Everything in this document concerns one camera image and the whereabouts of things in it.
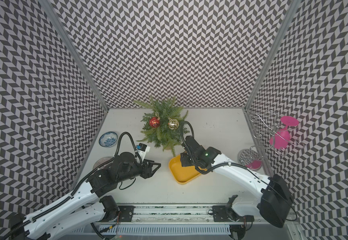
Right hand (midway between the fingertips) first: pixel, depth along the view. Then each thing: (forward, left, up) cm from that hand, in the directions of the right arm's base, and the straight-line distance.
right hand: (186, 161), depth 79 cm
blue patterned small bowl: (+20, +52, -8) cm, 56 cm away
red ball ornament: (+10, +15, +21) cm, 28 cm away
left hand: (-4, +15, +5) cm, 16 cm away
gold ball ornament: (+10, +6, +20) cm, 24 cm away
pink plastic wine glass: (+2, -42, +19) cm, 46 cm away
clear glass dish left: (+4, +50, -6) cm, 51 cm away
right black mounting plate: (-22, -18, -11) cm, 31 cm away
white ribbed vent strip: (-29, +10, -11) cm, 33 cm away
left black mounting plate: (-22, +30, -10) cm, 38 cm away
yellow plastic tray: (-3, +2, -10) cm, 11 cm away
